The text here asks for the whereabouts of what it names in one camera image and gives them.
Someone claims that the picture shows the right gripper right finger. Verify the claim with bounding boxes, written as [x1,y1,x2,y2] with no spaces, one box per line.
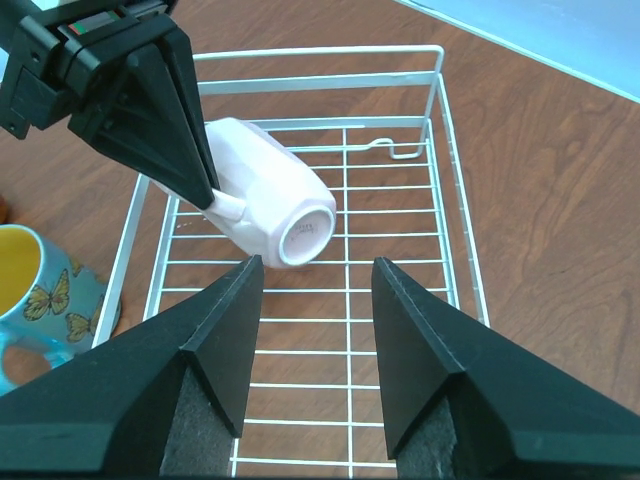
[371,257,639,478]

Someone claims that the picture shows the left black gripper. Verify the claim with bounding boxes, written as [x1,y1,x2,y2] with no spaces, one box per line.
[1,1,219,209]

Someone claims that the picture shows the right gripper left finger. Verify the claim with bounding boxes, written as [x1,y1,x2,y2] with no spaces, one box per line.
[1,256,264,478]

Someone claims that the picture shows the blue butterfly mug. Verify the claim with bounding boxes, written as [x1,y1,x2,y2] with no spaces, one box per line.
[1,224,108,368]

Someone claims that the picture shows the pink faceted mug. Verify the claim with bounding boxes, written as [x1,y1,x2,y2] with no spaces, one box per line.
[196,117,337,269]

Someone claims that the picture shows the white wire dish rack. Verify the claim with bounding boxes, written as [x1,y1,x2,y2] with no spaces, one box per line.
[92,44,491,479]

